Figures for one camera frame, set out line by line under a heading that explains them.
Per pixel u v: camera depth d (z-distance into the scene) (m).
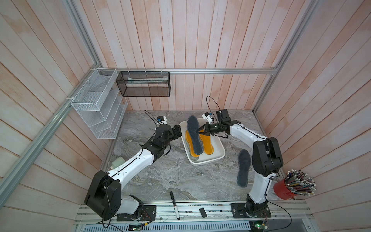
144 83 0.90
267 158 0.51
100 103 0.72
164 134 0.60
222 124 0.75
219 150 0.95
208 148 0.95
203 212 0.75
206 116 0.86
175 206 0.75
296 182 0.68
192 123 0.92
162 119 0.72
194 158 0.92
